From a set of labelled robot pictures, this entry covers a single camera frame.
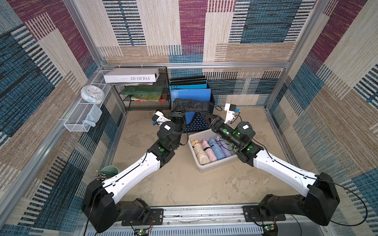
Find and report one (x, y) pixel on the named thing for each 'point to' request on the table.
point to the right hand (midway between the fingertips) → (203, 114)
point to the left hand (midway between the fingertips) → (183, 102)
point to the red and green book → (149, 98)
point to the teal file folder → (190, 86)
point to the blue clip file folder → (202, 95)
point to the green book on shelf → (143, 90)
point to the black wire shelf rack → (132, 105)
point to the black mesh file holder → (194, 121)
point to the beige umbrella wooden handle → (201, 154)
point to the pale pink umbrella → (208, 150)
